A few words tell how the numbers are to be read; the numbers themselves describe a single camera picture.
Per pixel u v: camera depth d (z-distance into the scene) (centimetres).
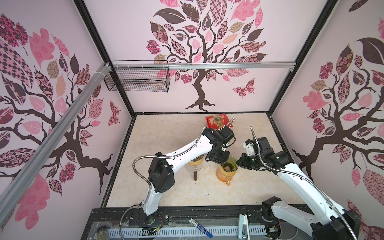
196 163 81
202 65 93
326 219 39
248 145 72
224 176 79
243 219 71
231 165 81
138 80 122
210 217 74
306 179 46
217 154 66
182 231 70
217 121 110
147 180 51
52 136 53
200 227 70
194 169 79
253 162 64
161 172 46
